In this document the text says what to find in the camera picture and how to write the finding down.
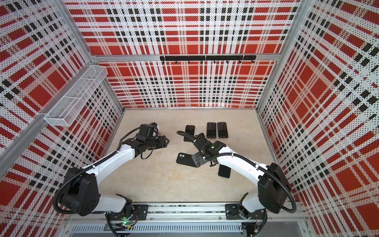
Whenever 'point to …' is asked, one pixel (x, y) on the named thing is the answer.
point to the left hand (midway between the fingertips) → (165, 144)
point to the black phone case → (185, 159)
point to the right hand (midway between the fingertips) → (205, 155)
